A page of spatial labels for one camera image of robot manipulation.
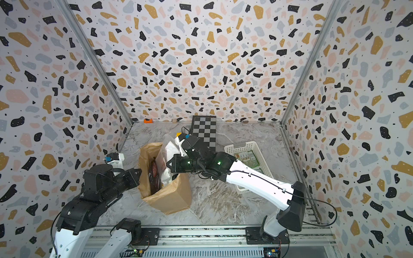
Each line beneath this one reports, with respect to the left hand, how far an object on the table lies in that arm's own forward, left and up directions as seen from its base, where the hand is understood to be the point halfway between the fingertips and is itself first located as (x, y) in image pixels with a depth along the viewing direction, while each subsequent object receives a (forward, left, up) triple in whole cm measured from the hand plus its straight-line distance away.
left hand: (144, 169), depth 67 cm
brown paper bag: (-10, -13, -4) cm, 17 cm away
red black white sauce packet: (+1, -2, -8) cm, 8 cm away
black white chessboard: (+45, -22, -22) cm, 55 cm away
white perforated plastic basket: (+26, -42, -23) cm, 55 cm away
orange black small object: (+57, +22, -27) cm, 67 cm away
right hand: (-2, -10, +6) cm, 12 cm away
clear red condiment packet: (+2, -8, +4) cm, 9 cm away
